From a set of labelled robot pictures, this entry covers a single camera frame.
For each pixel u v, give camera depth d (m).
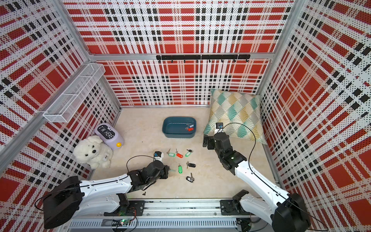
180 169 0.88
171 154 0.94
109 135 0.91
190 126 1.08
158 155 0.76
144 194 0.78
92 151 0.77
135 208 0.73
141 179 0.63
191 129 1.06
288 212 0.38
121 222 0.69
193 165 0.89
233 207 0.66
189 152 0.95
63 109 0.69
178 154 0.93
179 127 1.08
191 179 0.84
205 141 0.72
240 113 0.96
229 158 0.57
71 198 0.42
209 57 0.90
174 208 0.75
